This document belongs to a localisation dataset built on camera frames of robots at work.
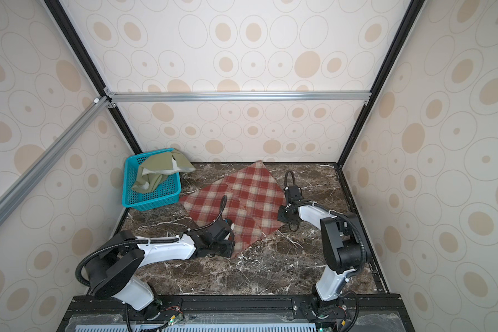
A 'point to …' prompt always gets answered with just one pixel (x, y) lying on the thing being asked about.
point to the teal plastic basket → (167, 192)
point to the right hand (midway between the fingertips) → (284, 215)
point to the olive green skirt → (152, 174)
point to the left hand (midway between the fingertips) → (240, 248)
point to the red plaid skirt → (248, 198)
